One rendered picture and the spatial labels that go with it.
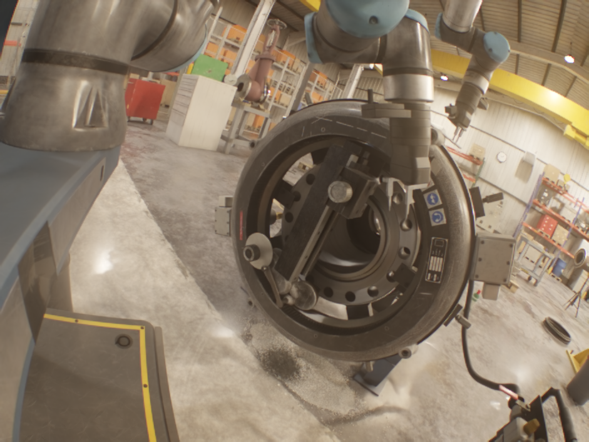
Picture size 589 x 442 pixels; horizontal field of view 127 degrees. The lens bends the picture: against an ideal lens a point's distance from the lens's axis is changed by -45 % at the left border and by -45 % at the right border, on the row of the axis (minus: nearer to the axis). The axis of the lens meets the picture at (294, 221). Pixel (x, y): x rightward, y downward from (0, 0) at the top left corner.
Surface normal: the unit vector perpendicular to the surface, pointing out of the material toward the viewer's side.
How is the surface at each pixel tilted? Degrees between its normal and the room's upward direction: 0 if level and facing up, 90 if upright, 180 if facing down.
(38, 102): 70
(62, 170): 0
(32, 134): 90
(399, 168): 114
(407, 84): 101
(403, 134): 108
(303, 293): 90
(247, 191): 90
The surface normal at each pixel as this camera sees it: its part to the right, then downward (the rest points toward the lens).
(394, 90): -0.83, 0.27
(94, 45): 0.81, 0.46
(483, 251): -0.57, 0.08
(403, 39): 0.05, 0.59
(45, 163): 0.35, -0.88
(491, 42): -0.29, 0.25
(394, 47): 0.07, 0.77
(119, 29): 0.92, 0.38
